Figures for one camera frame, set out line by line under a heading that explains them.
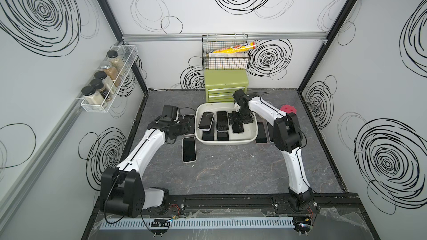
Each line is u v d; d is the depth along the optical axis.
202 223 0.77
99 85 0.63
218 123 0.99
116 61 0.75
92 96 0.61
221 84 1.00
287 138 0.59
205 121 1.02
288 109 1.05
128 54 1.04
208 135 0.94
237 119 0.89
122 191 0.40
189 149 0.89
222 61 0.86
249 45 0.85
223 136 0.94
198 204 0.75
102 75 0.66
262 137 0.86
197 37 0.92
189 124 0.77
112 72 0.71
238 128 1.04
